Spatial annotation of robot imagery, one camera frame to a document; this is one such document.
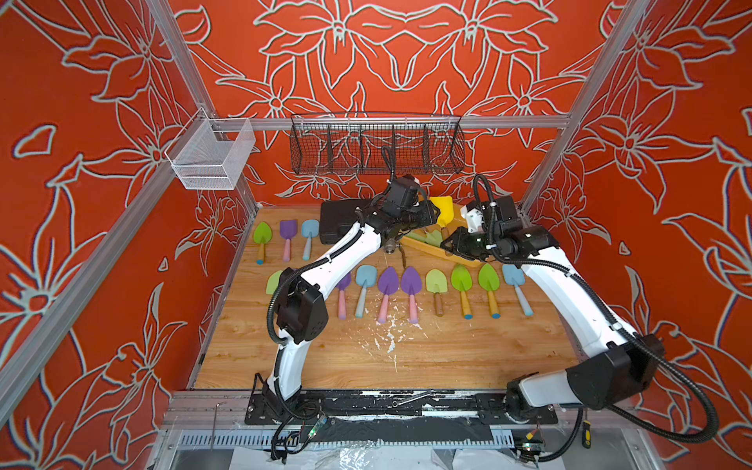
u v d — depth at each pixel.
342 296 0.93
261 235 1.10
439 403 0.74
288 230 1.13
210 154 0.95
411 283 0.98
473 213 0.70
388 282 0.98
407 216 0.68
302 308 0.49
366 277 0.98
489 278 0.97
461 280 0.98
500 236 0.57
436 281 0.98
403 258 1.03
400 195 0.62
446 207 0.80
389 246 1.04
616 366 0.39
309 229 1.14
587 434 0.69
